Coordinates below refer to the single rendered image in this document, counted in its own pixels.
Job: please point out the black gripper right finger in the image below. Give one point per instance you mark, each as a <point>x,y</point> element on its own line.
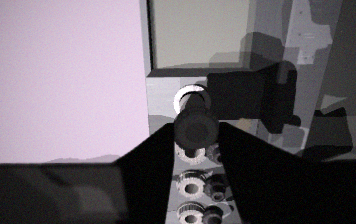
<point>272,186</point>

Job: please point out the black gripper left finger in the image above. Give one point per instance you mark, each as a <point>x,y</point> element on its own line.
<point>136,192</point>

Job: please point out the white cylinder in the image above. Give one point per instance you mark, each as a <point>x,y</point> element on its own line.
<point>195,126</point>

